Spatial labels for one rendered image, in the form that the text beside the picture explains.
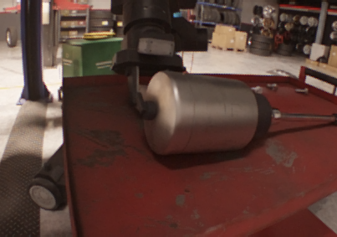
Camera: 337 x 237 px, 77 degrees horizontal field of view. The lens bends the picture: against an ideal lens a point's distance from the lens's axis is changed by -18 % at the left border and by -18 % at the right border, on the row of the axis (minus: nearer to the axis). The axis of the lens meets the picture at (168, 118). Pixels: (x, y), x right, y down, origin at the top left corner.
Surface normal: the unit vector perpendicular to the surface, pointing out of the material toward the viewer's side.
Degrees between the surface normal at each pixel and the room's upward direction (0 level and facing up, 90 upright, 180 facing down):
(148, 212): 0
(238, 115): 71
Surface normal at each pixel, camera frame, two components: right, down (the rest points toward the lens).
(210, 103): 0.42, -0.18
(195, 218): 0.09, -0.91
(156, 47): 0.40, 0.29
